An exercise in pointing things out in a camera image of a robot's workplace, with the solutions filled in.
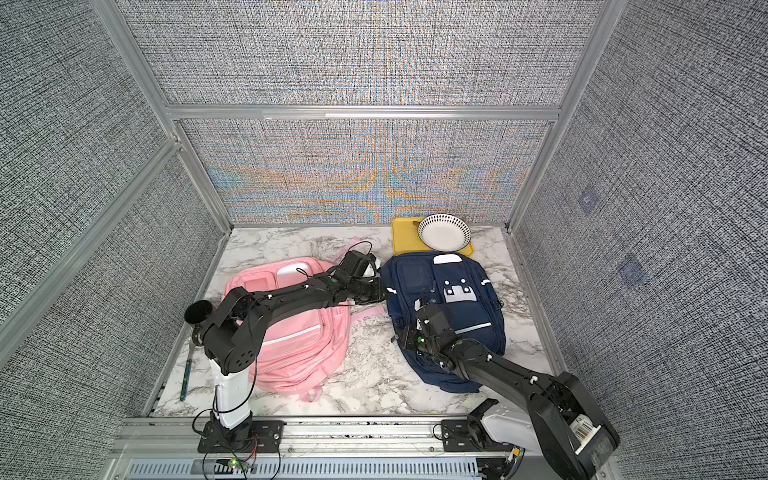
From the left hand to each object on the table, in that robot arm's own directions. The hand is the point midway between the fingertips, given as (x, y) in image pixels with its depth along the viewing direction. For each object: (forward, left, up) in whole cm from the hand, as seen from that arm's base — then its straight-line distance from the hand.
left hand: (398, 293), depth 89 cm
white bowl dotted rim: (+32, -21, -9) cm, 40 cm away
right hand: (-9, 0, -3) cm, 10 cm away
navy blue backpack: (+8, -20, -6) cm, 23 cm away
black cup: (-3, +58, -1) cm, 58 cm away
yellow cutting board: (+33, -6, -12) cm, 36 cm away
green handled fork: (-18, +60, -9) cm, 63 cm away
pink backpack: (-15, +27, -3) cm, 31 cm away
